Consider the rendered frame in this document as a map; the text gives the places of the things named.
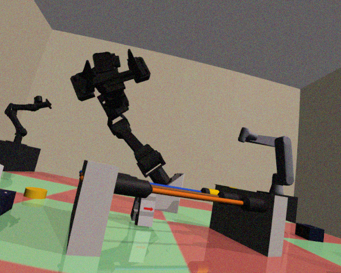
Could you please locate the yellow short cylinder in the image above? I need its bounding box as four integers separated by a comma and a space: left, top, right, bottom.
24, 187, 48, 199

